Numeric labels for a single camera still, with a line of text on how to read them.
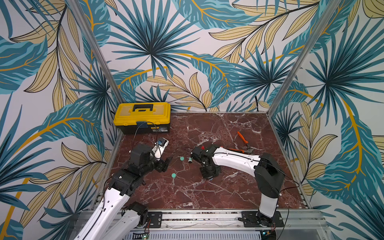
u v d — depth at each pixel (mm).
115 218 445
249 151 978
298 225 753
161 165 627
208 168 706
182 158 950
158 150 587
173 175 879
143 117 949
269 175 468
